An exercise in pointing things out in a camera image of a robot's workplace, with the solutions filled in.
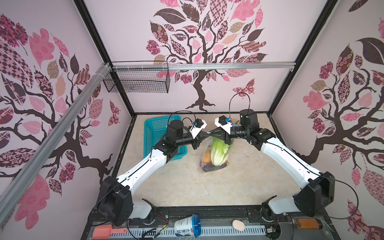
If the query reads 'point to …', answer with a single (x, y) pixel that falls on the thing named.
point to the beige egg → (238, 225)
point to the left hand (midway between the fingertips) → (208, 135)
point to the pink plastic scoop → (103, 232)
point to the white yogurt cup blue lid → (190, 226)
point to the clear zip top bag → (207, 146)
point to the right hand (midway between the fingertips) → (212, 129)
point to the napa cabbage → (220, 151)
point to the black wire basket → (139, 76)
